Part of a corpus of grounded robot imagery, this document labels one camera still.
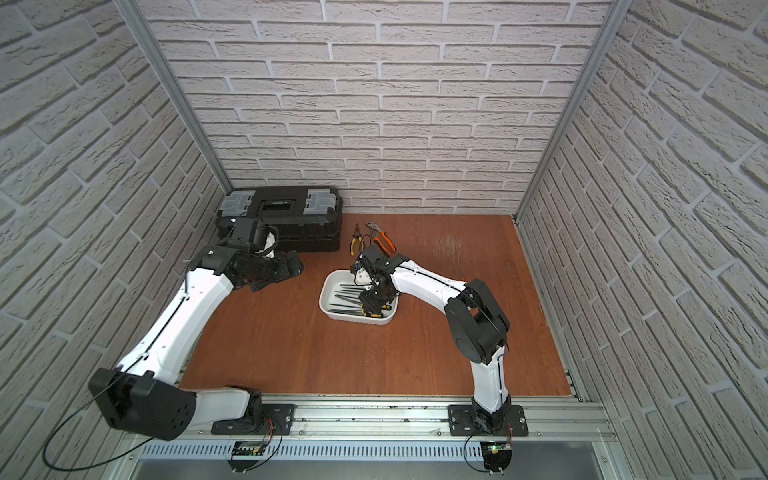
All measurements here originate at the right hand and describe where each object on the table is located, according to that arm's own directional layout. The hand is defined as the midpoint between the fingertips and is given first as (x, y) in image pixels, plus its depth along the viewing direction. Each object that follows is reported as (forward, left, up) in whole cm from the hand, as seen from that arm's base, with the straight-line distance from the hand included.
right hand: (376, 300), depth 90 cm
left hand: (+3, +21, +17) cm, 27 cm away
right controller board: (-40, -28, -5) cm, 49 cm away
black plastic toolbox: (+25, +22, +12) cm, 35 cm away
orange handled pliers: (+28, -3, -3) cm, 28 cm away
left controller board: (-35, +34, -7) cm, 49 cm away
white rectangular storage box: (+8, +14, 0) cm, 17 cm away
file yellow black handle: (+5, +9, -4) cm, 11 cm away
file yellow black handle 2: (0, +10, -4) cm, 10 cm away
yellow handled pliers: (+31, +7, -4) cm, 32 cm away
